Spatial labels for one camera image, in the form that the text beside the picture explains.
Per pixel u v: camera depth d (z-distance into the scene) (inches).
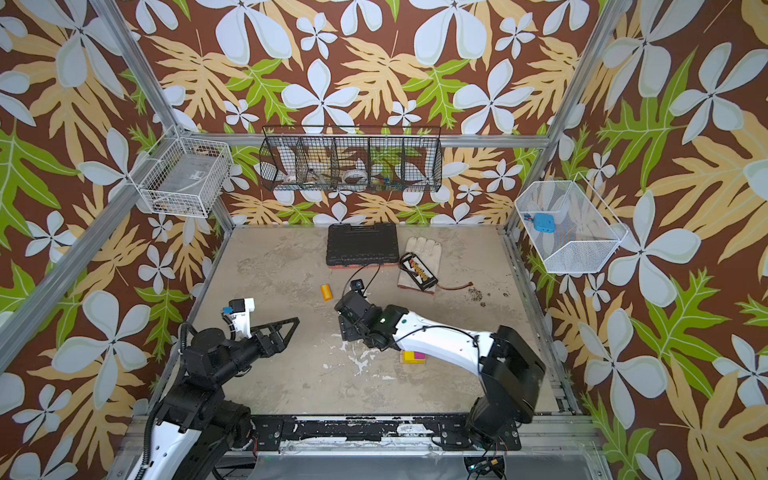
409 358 32.3
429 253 43.7
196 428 20.0
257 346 24.7
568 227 33.1
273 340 24.7
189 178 33.9
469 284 41.1
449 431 29.3
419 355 32.2
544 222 33.9
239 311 25.3
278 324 25.3
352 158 38.0
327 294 39.1
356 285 28.9
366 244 43.7
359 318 23.9
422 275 40.1
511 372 16.7
